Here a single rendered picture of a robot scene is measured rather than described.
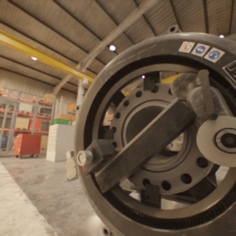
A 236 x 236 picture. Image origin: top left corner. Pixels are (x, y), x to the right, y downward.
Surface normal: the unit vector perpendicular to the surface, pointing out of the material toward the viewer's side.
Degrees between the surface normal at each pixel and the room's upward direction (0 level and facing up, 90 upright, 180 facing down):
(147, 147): 90
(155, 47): 90
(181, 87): 90
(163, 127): 90
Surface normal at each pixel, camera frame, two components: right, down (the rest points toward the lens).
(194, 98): -0.55, -0.17
